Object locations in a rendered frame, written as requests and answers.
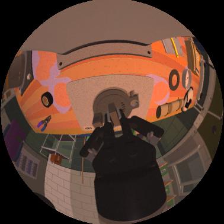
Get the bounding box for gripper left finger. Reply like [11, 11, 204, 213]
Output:
[79, 111, 116, 159]

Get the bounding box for wooden shelf unit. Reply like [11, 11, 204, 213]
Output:
[157, 161, 177, 209]

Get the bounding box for beige hinge pin bracket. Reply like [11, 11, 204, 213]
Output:
[129, 90, 140, 108]

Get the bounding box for dark grey box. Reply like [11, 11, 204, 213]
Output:
[7, 50, 33, 96]

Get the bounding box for brown round kettle body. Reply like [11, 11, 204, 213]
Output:
[92, 88, 135, 123]

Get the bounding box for black flat ring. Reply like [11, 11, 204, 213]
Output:
[169, 69, 181, 92]

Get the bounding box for beige speckled base plate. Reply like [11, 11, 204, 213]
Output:
[66, 75, 155, 132]

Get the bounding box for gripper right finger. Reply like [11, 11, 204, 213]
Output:
[117, 107, 165, 144]

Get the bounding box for brown kettle swivel lid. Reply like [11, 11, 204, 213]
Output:
[97, 92, 132, 127]

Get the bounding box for black tape roll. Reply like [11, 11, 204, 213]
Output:
[40, 91, 54, 108]

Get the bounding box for brown latch button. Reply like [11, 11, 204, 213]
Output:
[92, 113, 104, 128]

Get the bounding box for orange small box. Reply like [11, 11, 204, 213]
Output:
[50, 153, 62, 164]

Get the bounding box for grey wall poster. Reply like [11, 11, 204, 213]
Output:
[14, 148, 40, 180]

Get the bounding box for blue handled pliers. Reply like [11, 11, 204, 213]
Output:
[37, 115, 52, 132]

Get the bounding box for wooden crate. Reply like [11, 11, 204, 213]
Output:
[184, 38, 201, 76]

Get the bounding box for grey round gauge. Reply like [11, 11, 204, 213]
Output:
[181, 68, 193, 91]

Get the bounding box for grey framed window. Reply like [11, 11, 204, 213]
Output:
[171, 145, 206, 194]

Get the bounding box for beige long tray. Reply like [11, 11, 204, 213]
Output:
[56, 40, 153, 70]

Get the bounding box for grey clipboard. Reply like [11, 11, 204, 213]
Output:
[162, 38, 185, 55]

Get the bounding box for white metal frame stand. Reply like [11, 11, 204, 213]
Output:
[40, 134, 77, 163]

